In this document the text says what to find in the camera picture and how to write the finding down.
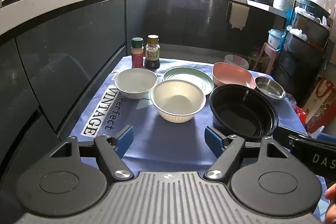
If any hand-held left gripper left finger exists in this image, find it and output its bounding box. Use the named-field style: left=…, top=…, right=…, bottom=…
left=49, top=125, right=135, bottom=180

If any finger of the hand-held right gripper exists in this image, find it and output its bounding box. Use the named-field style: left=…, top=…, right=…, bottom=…
left=273, top=126, right=313, bottom=147

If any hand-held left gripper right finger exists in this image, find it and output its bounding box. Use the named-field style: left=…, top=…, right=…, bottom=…
left=204, top=126, right=289, bottom=180

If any black plastic bowl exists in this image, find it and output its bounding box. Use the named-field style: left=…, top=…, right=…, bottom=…
left=209, top=84, right=279, bottom=142

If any person's right hand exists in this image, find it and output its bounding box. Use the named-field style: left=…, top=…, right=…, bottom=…
left=325, top=182, right=336, bottom=218

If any red plastic bag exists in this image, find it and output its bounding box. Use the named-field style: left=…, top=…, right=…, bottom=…
left=293, top=105, right=309, bottom=125

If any blue printed tablecloth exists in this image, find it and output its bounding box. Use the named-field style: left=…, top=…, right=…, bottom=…
left=70, top=56, right=332, bottom=214

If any stainless steel bowl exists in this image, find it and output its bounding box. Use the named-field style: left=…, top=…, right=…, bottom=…
left=254, top=76, right=286, bottom=101

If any red and white paper bag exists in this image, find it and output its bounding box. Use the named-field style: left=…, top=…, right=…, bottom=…
left=304, top=74, right=336, bottom=134

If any cream ribbed bowl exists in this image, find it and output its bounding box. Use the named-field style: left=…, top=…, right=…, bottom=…
left=150, top=80, right=207, bottom=123

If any white smooth bowl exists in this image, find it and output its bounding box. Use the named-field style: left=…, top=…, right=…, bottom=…
left=114, top=68, right=158, bottom=100

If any green plate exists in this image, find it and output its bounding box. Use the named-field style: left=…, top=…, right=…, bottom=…
left=163, top=67, right=214, bottom=95

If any pink bowl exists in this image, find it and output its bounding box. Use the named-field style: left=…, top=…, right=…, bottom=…
left=212, top=62, right=256, bottom=89

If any black shelf rack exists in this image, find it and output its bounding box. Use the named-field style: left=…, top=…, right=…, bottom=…
left=272, top=0, right=332, bottom=110

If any pink plastic stool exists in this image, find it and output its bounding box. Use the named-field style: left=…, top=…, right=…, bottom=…
left=255, top=43, right=280, bottom=75

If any trash bin with pink bag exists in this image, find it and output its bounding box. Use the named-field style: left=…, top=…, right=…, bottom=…
left=224, top=54, right=249, bottom=71

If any red spice jar green cap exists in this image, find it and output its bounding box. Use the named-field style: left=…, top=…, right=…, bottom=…
left=131, top=37, right=144, bottom=69

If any dark soy sauce bottle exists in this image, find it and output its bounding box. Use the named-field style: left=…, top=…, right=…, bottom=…
left=143, top=34, right=161, bottom=69

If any white bucket on stool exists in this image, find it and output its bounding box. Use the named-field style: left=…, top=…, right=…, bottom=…
left=268, top=29, right=285, bottom=50

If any white plastic bag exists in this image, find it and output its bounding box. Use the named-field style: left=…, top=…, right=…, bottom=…
left=287, top=25, right=308, bottom=41

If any hanging white towel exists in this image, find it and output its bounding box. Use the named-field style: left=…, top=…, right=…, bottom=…
left=229, top=2, right=250, bottom=30

